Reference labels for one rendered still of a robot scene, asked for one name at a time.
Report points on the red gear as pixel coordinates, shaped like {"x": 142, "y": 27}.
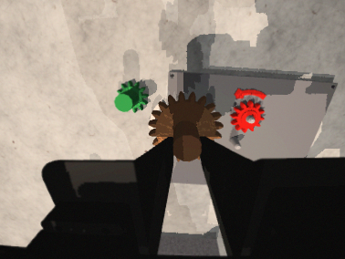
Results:
{"x": 241, "y": 113}

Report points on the brown gear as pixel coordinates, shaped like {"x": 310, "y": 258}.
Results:
{"x": 186, "y": 120}

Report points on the red curved arrow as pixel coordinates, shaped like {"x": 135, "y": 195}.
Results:
{"x": 239, "y": 93}

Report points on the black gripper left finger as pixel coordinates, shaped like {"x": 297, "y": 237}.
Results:
{"x": 142, "y": 183}

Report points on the green gear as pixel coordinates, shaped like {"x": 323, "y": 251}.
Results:
{"x": 130, "y": 97}

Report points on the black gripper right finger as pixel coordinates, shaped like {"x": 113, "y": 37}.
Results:
{"x": 240, "y": 187}

